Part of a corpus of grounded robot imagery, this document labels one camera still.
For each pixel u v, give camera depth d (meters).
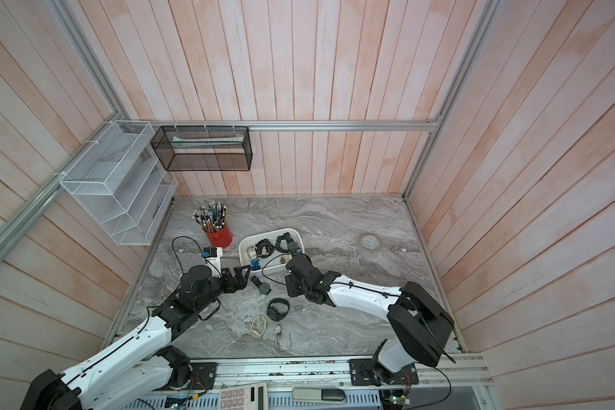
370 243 1.04
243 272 0.75
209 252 0.70
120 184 0.72
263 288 0.90
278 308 0.85
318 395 0.67
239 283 0.73
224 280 0.71
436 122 0.93
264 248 0.96
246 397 0.69
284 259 1.00
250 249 1.01
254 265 0.95
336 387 0.73
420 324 0.43
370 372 0.73
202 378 0.73
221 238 0.96
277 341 0.80
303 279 0.65
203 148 1.06
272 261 0.97
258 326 0.83
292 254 0.79
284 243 1.01
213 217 0.90
